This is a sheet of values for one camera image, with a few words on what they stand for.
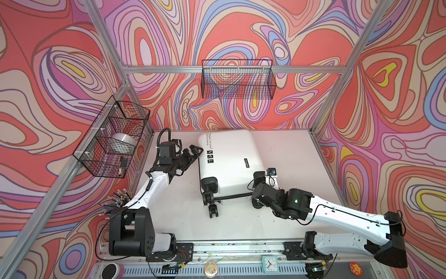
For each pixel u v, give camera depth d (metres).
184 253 0.73
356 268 0.69
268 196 0.52
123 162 0.74
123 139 0.73
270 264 0.69
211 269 0.69
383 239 0.40
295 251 0.73
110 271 0.65
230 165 0.79
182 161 0.74
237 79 0.97
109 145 0.72
